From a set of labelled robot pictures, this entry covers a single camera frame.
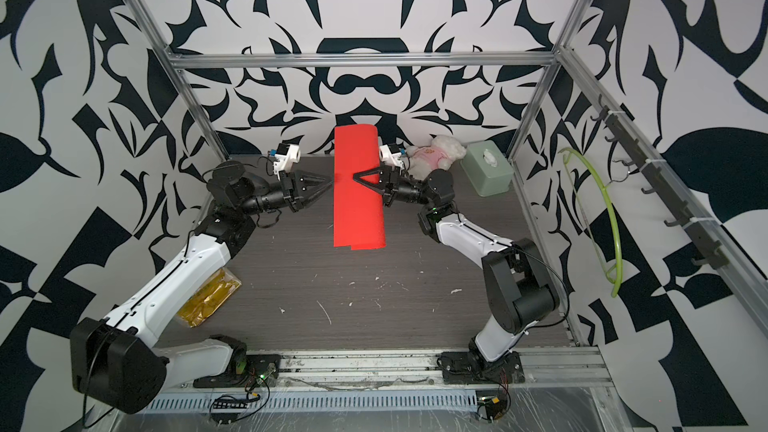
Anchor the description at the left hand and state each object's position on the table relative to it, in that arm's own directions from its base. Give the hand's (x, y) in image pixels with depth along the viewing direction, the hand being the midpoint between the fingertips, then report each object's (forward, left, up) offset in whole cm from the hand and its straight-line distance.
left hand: (330, 178), depth 64 cm
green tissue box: (+28, -49, -30) cm, 64 cm away
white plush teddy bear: (+34, -32, -28) cm, 55 cm away
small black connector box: (-39, -36, -39) cm, 66 cm away
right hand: (0, -5, -3) cm, 6 cm away
